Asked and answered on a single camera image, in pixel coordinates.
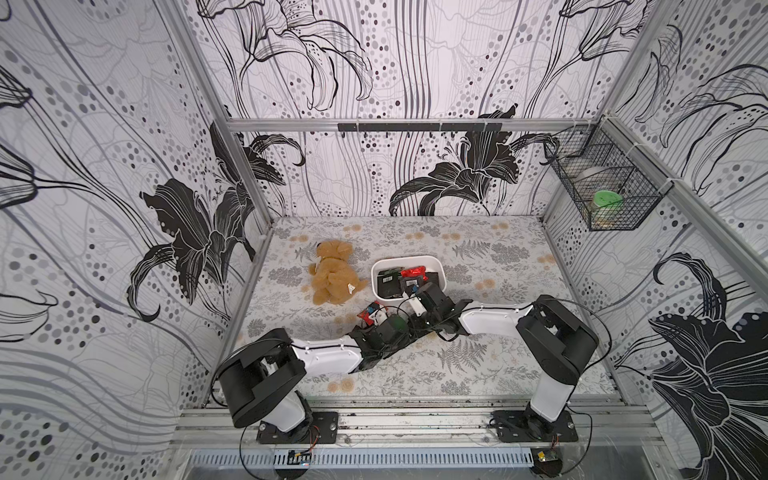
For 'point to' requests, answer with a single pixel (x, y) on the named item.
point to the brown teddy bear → (334, 279)
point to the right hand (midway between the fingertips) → (410, 322)
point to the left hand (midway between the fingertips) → (411, 339)
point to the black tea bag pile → (388, 284)
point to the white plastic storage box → (431, 263)
